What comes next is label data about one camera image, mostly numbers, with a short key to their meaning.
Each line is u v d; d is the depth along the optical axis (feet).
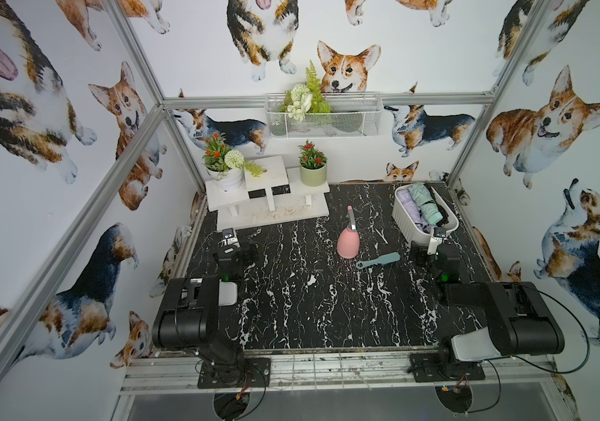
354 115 3.04
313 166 2.97
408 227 2.97
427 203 3.10
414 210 3.12
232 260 2.36
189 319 1.48
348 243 3.03
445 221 3.11
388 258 3.18
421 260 2.80
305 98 2.57
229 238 2.67
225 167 2.89
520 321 1.48
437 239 2.66
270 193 3.39
